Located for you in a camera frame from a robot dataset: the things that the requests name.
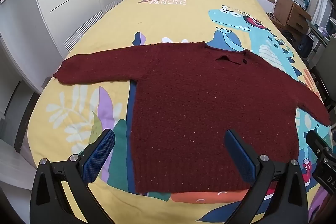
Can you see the dark blue bag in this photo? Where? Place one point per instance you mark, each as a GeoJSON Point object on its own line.
{"type": "Point", "coordinates": [305, 45]}

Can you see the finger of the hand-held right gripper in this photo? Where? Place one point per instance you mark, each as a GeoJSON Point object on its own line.
{"type": "Point", "coordinates": [317, 144]}

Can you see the yellow dinosaur printed bedspread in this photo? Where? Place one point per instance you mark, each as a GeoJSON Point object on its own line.
{"type": "Point", "coordinates": [110, 29]}

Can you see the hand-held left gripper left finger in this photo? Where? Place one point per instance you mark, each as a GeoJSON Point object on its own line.
{"type": "Point", "coordinates": [101, 150]}

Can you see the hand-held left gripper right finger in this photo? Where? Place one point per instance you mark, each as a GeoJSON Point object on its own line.
{"type": "Point", "coordinates": [240, 153]}

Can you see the dark red knit sweater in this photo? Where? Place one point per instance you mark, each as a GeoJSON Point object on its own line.
{"type": "Point", "coordinates": [197, 108]}

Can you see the dark chair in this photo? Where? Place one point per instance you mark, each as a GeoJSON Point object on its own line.
{"type": "Point", "coordinates": [323, 82]}

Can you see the wooden drawer cabinet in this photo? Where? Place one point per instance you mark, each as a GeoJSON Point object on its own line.
{"type": "Point", "coordinates": [286, 8]}

